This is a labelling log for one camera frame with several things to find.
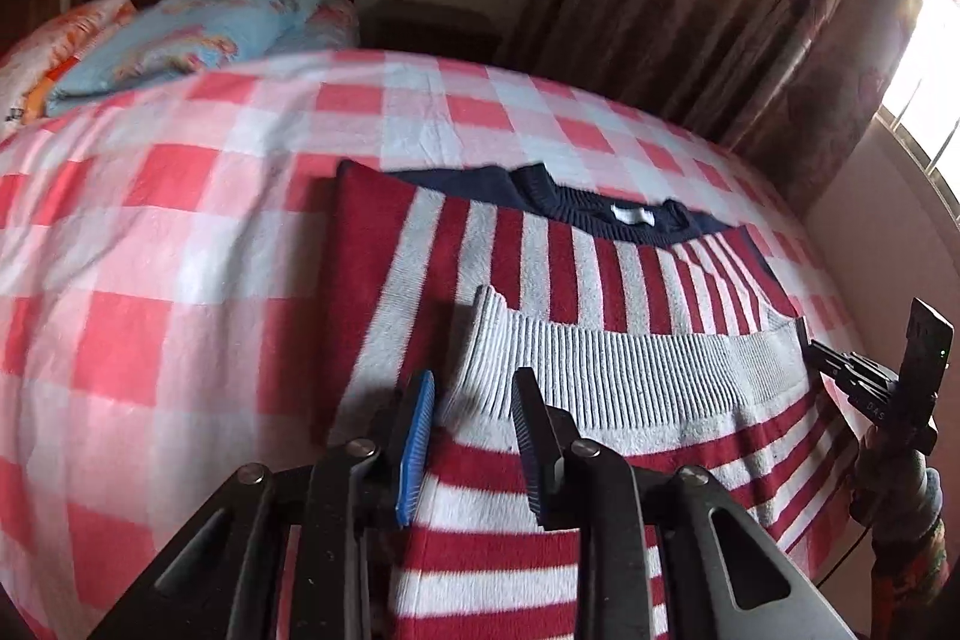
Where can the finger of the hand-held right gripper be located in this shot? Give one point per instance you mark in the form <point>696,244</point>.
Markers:
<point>840,364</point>

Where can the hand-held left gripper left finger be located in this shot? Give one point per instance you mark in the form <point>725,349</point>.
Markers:
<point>415,452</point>

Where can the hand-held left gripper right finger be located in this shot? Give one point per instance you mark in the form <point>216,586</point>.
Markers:
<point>532,452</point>

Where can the red grey striped knit sweater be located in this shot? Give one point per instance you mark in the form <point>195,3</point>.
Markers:
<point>600,257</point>

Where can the person's right forearm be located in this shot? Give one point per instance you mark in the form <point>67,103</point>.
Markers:
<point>907,557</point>

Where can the window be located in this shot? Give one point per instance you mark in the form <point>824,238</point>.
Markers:
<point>930,85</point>

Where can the red checkered bed sheet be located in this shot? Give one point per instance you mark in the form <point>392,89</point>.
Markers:
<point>187,235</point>

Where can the floral curtain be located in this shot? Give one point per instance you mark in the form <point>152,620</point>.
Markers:
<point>712,10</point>

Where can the dark wooden nightstand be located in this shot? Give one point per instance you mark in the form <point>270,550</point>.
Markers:
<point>427,33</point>

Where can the blue floral pillow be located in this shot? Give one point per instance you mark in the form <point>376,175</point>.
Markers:
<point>187,33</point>

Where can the orange floral pillow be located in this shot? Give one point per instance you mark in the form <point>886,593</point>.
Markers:
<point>45,55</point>

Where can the small wooden headboard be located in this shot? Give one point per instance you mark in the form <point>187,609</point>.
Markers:
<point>30,3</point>

